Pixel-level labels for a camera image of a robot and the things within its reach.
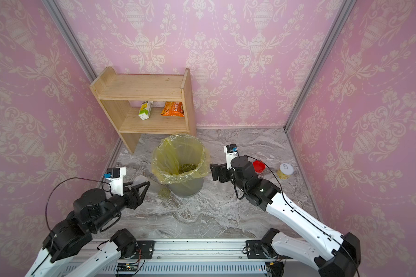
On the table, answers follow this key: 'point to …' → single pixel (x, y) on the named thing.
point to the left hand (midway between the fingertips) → (147, 184)
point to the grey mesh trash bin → (187, 188)
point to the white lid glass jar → (138, 180)
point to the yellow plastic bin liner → (179, 158)
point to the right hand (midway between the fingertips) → (220, 163)
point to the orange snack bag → (173, 109)
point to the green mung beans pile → (186, 167)
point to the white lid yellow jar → (285, 171)
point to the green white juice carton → (145, 109)
